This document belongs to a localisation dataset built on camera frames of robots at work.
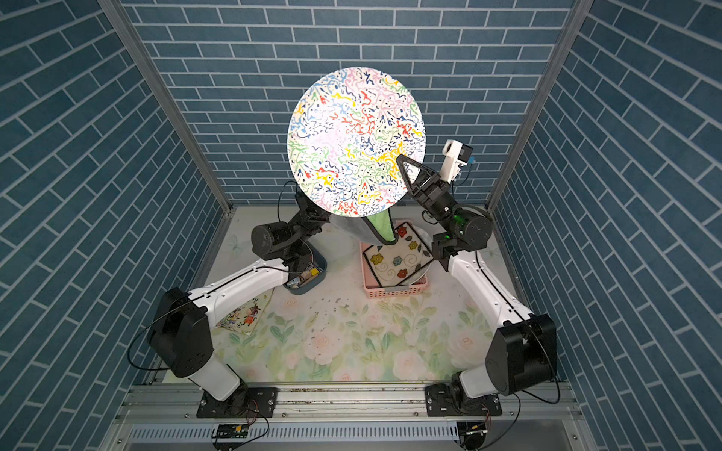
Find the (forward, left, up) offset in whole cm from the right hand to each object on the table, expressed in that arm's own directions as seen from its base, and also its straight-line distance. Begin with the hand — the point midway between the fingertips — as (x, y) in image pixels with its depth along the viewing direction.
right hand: (400, 171), depth 51 cm
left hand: (-5, +8, -2) cm, 10 cm away
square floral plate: (+13, 0, -50) cm, 52 cm away
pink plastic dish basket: (+2, +5, -48) cm, 48 cm away
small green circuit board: (-38, +39, -57) cm, 79 cm away
